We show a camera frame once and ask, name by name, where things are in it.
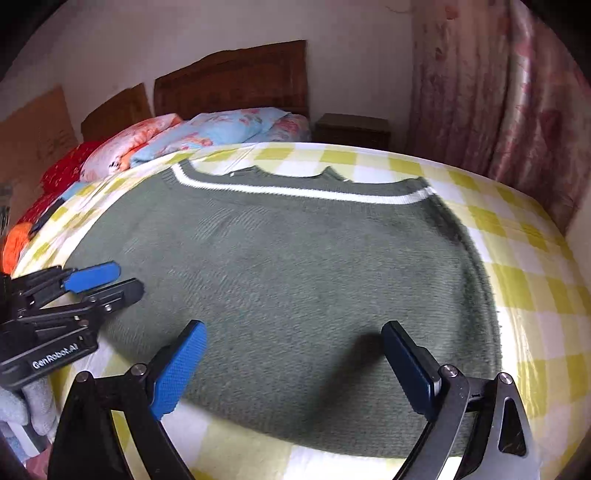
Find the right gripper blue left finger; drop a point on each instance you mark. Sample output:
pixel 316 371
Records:
pixel 173 366

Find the green white knit sweater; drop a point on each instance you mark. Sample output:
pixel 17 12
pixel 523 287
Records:
pixel 294 279

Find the large dark wooden headboard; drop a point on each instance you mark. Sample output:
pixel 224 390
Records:
pixel 272 75

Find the black object on bed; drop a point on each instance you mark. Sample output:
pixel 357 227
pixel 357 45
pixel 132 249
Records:
pixel 43 219

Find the light blue cloth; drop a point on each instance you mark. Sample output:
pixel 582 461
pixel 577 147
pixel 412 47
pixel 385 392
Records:
pixel 73 189

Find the pink floral folded quilt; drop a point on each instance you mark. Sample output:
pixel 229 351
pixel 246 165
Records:
pixel 114 155

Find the grey gloved left hand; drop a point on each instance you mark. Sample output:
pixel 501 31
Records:
pixel 34 404

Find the light blue floral quilt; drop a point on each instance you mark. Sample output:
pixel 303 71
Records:
pixel 209 129

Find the yellow checked bed sheet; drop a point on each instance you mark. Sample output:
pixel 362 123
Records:
pixel 542 303

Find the light wooden wardrobe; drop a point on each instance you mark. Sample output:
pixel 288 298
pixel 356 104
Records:
pixel 32 139

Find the red patterned blanket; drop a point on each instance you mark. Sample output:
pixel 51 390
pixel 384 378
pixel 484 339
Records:
pixel 58 178

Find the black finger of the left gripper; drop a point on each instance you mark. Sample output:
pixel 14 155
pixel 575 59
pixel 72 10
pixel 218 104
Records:
pixel 112 298

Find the dark wooden nightstand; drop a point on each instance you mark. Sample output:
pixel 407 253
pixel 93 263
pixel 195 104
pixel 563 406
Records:
pixel 353 130

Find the pink floral curtain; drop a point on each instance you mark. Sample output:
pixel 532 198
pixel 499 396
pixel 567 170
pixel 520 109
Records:
pixel 497 93

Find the orange fluffy cloth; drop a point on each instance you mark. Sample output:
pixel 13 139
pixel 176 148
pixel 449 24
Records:
pixel 16 240

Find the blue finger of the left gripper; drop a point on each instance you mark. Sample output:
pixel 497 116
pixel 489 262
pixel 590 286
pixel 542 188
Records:
pixel 92 276

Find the small dark wooden headboard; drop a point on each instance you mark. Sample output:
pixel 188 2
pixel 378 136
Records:
pixel 121 111

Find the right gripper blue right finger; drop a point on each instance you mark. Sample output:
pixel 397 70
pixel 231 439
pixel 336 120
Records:
pixel 415 368

